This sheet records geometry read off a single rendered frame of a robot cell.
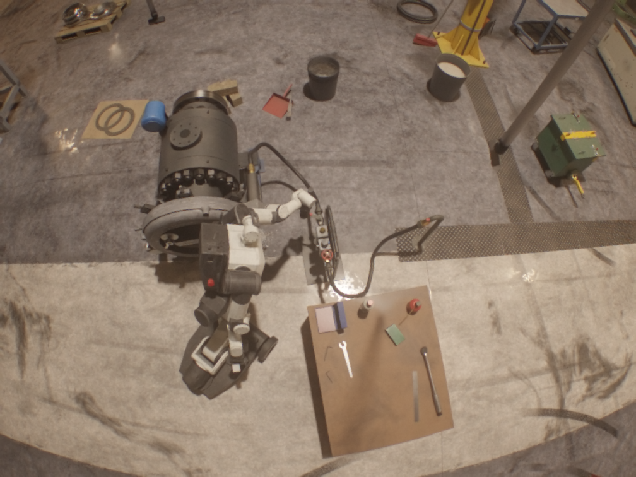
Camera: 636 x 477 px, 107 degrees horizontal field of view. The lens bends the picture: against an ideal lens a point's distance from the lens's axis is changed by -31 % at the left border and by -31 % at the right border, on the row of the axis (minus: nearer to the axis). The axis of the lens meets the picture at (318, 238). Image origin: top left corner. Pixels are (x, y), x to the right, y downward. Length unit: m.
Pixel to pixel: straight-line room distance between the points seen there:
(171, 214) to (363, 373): 1.46
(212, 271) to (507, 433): 2.63
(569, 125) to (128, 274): 4.40
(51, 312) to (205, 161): 2.22
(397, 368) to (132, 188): 2.77
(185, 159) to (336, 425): 1.89
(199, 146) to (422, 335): 1.86
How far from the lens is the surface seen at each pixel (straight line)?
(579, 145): 3.70
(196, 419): 2.80
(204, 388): 2.54
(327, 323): 2.13
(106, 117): 4.25
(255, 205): 1.98
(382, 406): 2.19
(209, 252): 1.48
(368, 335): 2.15
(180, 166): 2.18
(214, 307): 1.74
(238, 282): 1.39
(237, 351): 1.83
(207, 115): 2.41
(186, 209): 1.91
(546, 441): 3.45
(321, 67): 3.41
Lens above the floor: 2.59
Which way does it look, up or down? 70 degrees down
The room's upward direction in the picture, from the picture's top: 2 degrees clockwise
